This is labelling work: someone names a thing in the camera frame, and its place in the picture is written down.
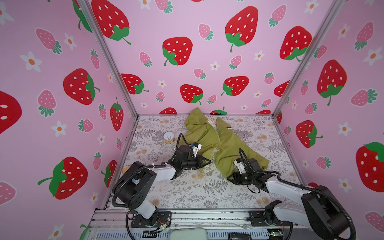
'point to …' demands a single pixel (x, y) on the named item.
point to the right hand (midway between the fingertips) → (228, 178)
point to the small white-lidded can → (169, 137)
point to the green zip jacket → (218, 139)
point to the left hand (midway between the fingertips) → (211, 162)
